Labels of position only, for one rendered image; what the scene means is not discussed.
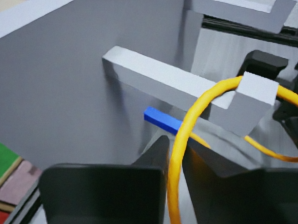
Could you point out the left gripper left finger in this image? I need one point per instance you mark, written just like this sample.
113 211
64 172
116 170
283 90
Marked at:
109 190

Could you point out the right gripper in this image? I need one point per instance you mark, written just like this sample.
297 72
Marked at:
269 66

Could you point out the orange cable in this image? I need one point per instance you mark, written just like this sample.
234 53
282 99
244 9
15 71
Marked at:
185 132

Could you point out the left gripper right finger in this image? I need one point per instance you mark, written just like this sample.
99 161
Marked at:
221 195

